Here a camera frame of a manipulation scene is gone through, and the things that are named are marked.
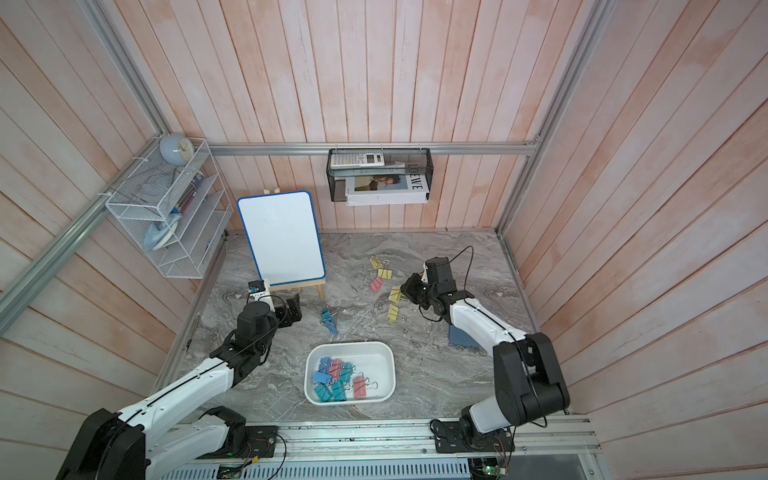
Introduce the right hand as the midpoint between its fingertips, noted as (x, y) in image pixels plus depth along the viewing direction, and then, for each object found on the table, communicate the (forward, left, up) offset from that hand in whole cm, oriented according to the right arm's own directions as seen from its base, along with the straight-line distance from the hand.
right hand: (399, 283), depth 89 cm
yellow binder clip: (+18, +8, -12) cm, 23 cm away
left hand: (-7, +33, 0) cm, 34 cm away
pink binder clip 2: (-22, +18, -10) cm, 30 cm away
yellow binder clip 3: (-2, +1, -3) cm, 4 cm away
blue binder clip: (-22, +22, -11) cm, 32 cm away
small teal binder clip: (-24, +15, -10) cm, 30 cm away
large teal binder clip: (-29, +16, -10) cm, 35 cm away
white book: (+25, +4, +16) cm, 30 cm away
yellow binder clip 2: (+12, +4, -11) cm, 17 cm away
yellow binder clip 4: (-5, +2, -11) cm, 12 cm away
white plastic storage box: (-19, +7, -12) cm, 24 cm away
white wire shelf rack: (+9, +63, +20) cm, 66 cm away
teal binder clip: (-29, +21, -10) cm, 37 cm away
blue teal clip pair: (-7, +23, -10) cm, 26 cm away
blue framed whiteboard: (+7, +34, +13) cm, 37 cm away
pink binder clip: (+7, +7, -12) cm, 16 cm away
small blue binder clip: (-25, +21, -10) cm, 35 cm away
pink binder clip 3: (-27, +11, -11) cm, 31 cm away
